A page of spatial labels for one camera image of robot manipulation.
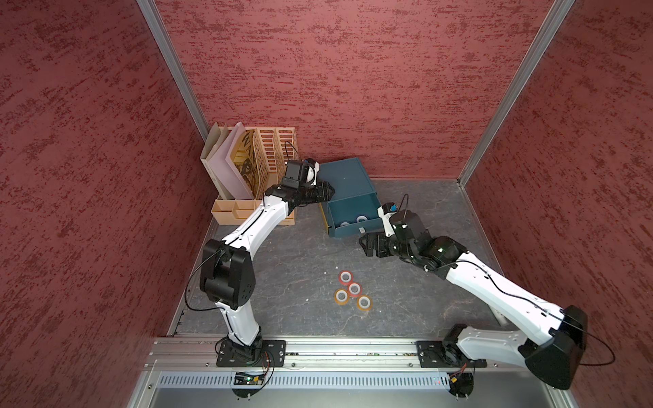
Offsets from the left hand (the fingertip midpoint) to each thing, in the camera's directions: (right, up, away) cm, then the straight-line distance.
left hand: (327, 195), depth 87 cm
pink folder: (-39, +11, +3) cm, 41 cm away
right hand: (+14, -16, -11) cm, 23 cm away
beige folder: (-42, +20, +5) cm, 47 cm away
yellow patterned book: (-33, +16, +17) cm, 40 cm away
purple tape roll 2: (+12, -8, 0) cm, 14 cm away
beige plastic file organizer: (-21, +22, +22) cm, 38 cm away
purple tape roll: (+6, -10, -1) cm, 12 cm away
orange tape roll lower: (+13, -37, -3) cm, 39 cm away
